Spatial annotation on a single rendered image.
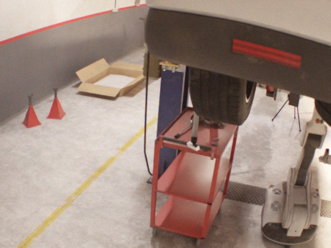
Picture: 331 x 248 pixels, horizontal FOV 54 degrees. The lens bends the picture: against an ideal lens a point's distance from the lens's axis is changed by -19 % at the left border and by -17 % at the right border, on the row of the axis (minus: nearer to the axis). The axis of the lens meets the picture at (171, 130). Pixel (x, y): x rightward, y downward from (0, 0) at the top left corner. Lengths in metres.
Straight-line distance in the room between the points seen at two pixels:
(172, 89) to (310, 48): 2.69
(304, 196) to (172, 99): 1.49
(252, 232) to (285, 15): 2.66
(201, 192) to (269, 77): 2.04
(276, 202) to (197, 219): 0.68
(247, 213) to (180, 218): 0.71
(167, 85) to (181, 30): 2.56
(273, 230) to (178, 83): 1.54
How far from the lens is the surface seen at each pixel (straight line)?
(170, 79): 3.39
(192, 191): 2.80
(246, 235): 3.22
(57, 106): 5.11
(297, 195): 3.10
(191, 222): 3.06
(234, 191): 3.70
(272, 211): 3.11
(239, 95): 1.68
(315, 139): 2.93
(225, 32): 0.83
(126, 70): 6.80
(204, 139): 2.75
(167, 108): 3.48
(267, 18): 0.80
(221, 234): 3.19
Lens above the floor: 2.04
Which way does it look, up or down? 25 degrees down
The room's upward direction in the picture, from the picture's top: 5 degrees clockwise
